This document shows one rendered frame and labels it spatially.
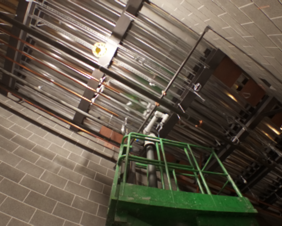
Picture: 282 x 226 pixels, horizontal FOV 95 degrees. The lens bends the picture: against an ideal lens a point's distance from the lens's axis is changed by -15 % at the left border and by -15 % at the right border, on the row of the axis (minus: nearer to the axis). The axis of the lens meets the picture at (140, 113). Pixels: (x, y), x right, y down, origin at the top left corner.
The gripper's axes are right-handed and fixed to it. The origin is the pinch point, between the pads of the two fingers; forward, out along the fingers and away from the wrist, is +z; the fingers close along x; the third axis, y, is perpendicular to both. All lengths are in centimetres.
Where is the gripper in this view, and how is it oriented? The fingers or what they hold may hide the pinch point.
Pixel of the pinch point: (158, 129)
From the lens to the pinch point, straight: 284.0
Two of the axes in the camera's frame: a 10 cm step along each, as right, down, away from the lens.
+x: 3.9, 2.7, -8.8
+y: -7.3, -4.9, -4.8
